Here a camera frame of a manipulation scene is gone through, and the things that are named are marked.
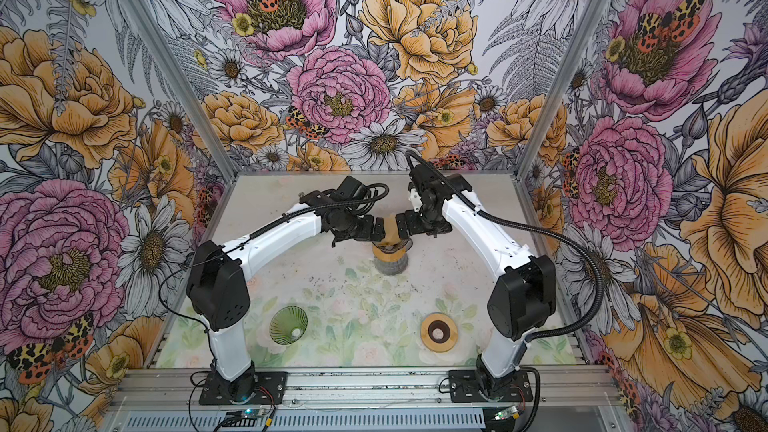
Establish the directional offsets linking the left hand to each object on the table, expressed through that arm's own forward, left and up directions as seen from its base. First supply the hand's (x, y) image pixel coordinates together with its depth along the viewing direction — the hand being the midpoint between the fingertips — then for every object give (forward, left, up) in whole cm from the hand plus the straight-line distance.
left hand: (367, 241), depth 86 cm
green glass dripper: (-20, +20, -7) cm, 29 cm away
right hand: (-2, -14, +4) cm, 15 cm away
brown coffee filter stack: (+3, -7, +5) cm, 9 cm away
